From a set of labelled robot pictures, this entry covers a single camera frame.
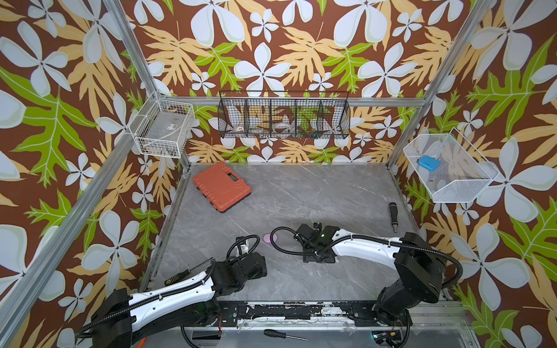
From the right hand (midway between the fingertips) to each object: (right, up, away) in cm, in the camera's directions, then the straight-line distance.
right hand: (310, 257), depth 86 cm
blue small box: (+48, +38, 0) cm, 61 cm away
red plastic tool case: (-41, +29, +19) cm, 54 cm away
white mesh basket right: (+52, +35, -6) cm, 63 cm away
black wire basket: (-10, +62, +13) cm, 64 cm away
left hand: (-21, 0, -4) cm, 22 cm away
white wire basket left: (-60, +53, 0) cm, 80 cm away
